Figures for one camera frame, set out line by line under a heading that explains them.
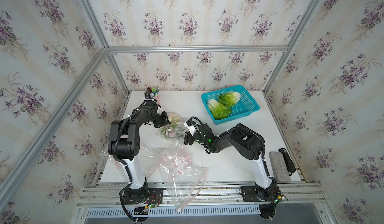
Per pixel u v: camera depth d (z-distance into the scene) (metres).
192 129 0.84
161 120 0.85
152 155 0.88
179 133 0.82
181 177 0.78
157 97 1.05
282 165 0.80
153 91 1.04
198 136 0.82
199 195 0.75
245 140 0.58
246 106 1.08
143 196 0.66
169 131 0.88
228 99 1.04
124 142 0.51
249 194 0.73
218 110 0.98
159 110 0.91
